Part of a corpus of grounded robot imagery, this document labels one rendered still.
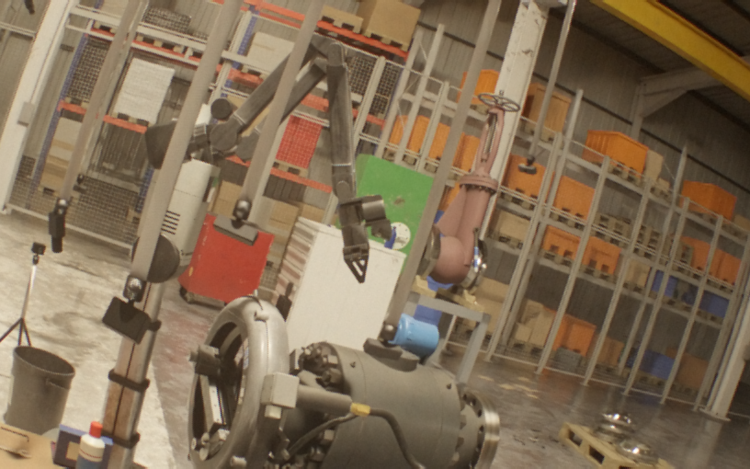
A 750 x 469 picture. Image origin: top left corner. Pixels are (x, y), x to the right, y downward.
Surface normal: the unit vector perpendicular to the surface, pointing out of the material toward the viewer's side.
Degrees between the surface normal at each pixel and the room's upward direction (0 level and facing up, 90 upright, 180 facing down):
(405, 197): 90
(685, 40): 90
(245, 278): 90
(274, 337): 37
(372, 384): 42
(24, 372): 93
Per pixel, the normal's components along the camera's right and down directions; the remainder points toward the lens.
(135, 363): -0.02, 0.04
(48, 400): 0.60, 0.29
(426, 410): 0.49, -0.43
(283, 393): 0.47, -0.22
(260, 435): 0.35, 0.18
